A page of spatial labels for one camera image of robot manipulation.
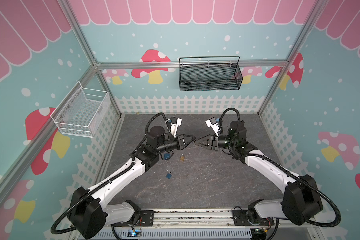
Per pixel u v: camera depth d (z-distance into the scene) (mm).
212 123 662
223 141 658
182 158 968
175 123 646
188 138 673
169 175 895
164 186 850
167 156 969
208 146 662
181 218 759
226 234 711
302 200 414
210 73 940
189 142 672
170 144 623
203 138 678
